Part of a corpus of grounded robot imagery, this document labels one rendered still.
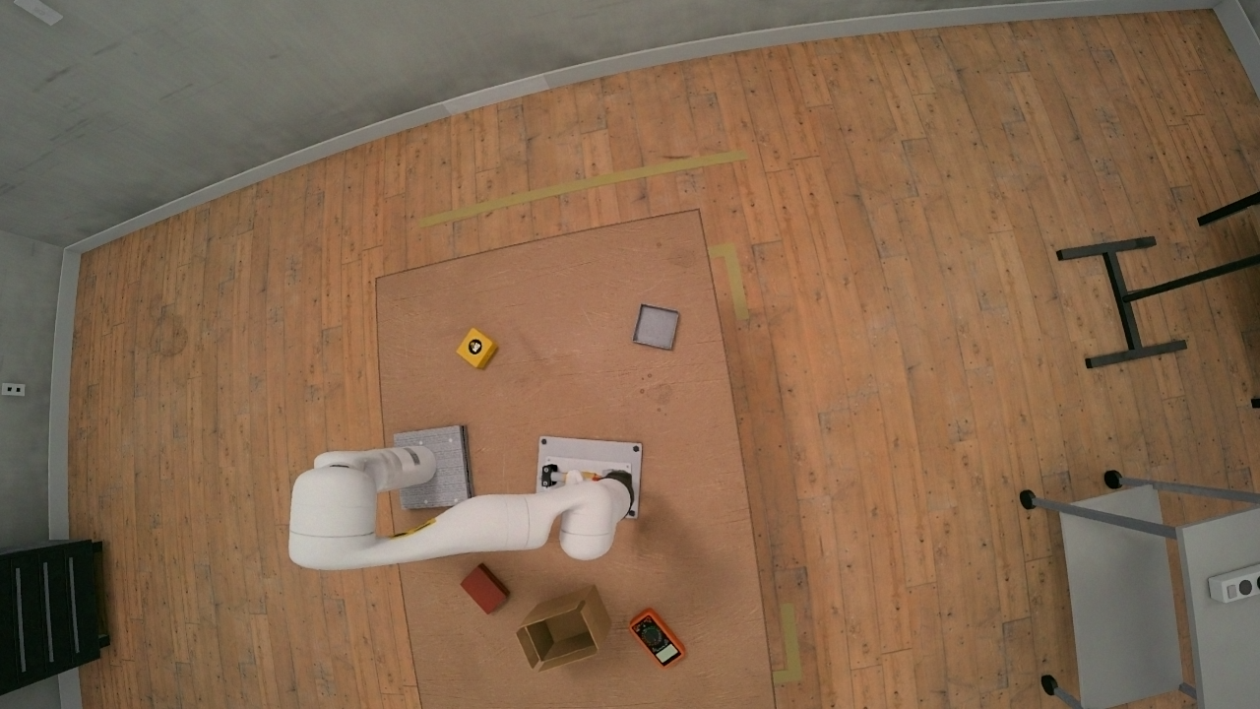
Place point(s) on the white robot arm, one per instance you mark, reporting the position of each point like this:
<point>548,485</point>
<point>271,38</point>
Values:
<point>333,514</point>

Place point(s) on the dark red rectangular block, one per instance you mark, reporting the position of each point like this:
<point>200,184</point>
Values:
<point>485,589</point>

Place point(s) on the brown cardboard box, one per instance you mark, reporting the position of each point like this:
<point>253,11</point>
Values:
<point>562,626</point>

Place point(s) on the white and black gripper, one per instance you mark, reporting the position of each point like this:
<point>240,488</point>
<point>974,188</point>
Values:
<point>620,480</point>

